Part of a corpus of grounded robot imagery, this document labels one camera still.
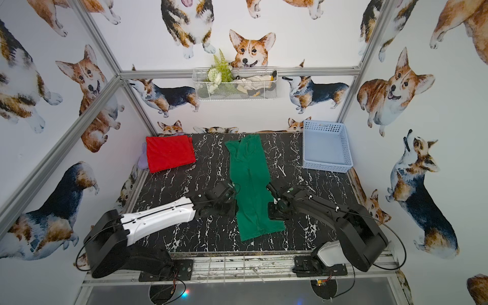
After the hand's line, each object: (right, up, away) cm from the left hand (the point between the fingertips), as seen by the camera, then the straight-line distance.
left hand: (238, 204), depth 83 cm
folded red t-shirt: (-42, +23, +25) cm, 54 cm away
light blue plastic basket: (+50, +26, +34) cm, 66 cm away
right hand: (+14, -5, +1) cm, 15 cm away
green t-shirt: (+5, +10, +18) cm, 21 cm away
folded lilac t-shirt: (-56, +17, +24) cm, 63 cm away
